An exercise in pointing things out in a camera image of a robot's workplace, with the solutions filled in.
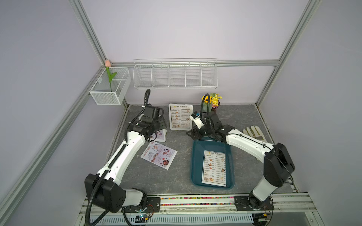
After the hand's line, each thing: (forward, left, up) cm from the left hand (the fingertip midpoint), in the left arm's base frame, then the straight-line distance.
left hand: (162, 123), depth 79 cm
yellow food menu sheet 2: (-20, -30, -22) cm, 42 cm away
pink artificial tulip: (+32, +32, +11) cm, 47 cm away
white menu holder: (+17, -12, -4) cm, 21 cm away
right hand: (-1, -16, -6) cm, 18 cm away
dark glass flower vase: (+10, -32, -2) cm, 34 cm away
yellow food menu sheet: (+13, -11, -12) cm, 21 cm away
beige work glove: (+3, -65, -22) cm, 69 cm away
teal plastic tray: (-5, -22, -23) cm, 32 cm away
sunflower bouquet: (+14, -33, +1) cm, 36 cm away
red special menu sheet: (-8, +5, -23) cm, 25 cm away
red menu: (+3, +5, -17) cm, 18 cm away
